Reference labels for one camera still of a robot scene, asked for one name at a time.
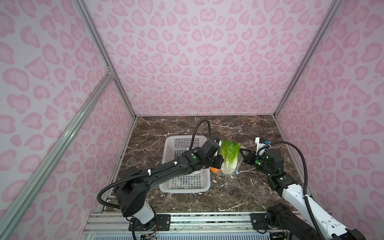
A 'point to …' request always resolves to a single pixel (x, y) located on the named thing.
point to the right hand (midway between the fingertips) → (240, 149)
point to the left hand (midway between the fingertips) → (224, 158)
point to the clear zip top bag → (239, 161)
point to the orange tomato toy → (215, 170)
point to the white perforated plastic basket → (197, 181)
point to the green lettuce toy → (229, 153)
